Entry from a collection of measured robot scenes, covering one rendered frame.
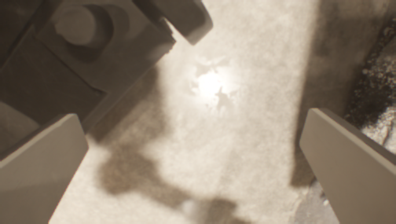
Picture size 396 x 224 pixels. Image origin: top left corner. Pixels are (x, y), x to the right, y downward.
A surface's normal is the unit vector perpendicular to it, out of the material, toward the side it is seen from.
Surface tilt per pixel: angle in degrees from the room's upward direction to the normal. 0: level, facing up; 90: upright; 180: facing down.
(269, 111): 0
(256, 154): 0
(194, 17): 42
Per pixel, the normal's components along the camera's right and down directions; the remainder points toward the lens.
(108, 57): 0.07, 0.36
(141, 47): 0.52, 0.73
